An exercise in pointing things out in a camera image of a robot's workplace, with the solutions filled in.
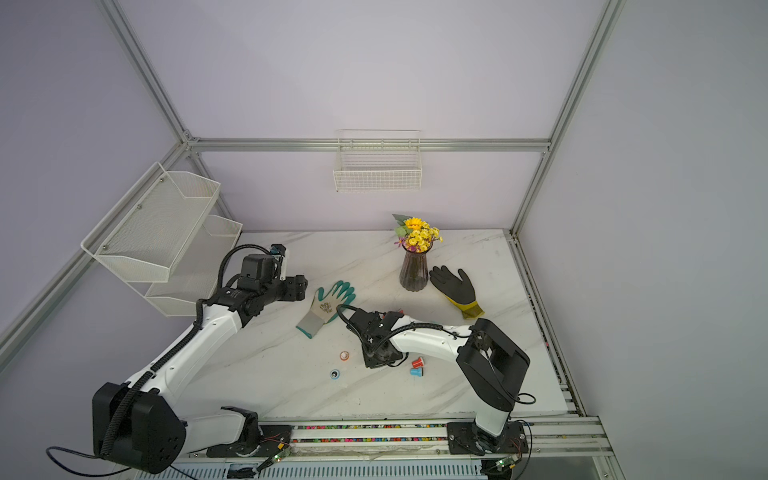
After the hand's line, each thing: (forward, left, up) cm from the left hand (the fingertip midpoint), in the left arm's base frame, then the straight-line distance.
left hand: (293, 286), depth 84 cm
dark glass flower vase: (+11, -36, -9) cm, 38 cm away
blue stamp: (-19, -36, -15) cm, 43 cm away
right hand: (-16, -26, -15) cm, 34 cm away
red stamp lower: (-17, -36, -14) cm, 43 cm away
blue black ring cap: (-20, -12, -16) cm, 28 cm away
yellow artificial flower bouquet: (+11, -35, +10) cm, 38 cm away
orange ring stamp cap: (-14, -14, -16) cm, 26 cm away
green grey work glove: (+1, -6, -17) cm, 18 cm away
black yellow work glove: (+8, -52, -16) cm, 55 cm away
